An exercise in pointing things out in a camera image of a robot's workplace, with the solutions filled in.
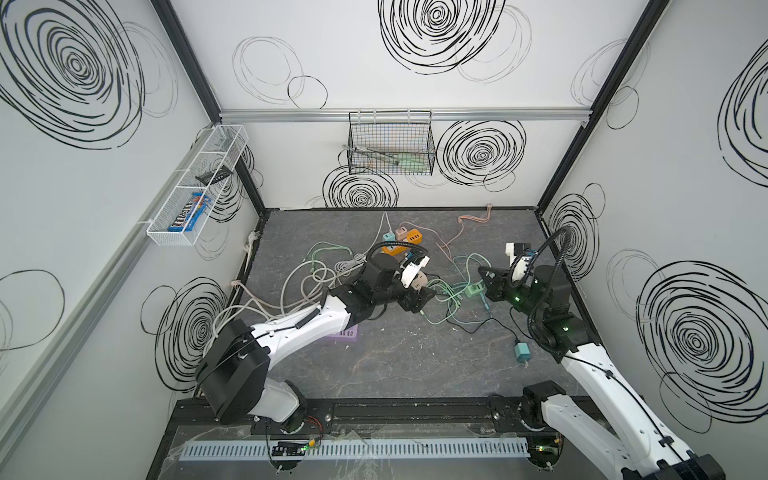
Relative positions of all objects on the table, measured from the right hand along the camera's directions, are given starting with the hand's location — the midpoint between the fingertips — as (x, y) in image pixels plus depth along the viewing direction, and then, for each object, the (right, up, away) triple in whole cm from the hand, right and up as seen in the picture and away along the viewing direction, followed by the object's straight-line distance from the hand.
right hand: (479, 268), depth 75 cm
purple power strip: (-35, -20, +10) cm, 41 cm away
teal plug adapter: (+13, -23, +4) cm, 27 cm away
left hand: (-13, -4, +3) cm, 14 cm away
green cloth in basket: (-16, +30, +12) cm, 36 cm away
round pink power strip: (-13, -7, +21) cm, 26 cm away
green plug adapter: (0, -6, +5) cm, 8 cm away
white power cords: (-51, -8, +21) cm, 56 cm away
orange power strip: (-14, +8, +33) cm, 37 cm away
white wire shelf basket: (-75, +36, +17) cm, 85 cm away
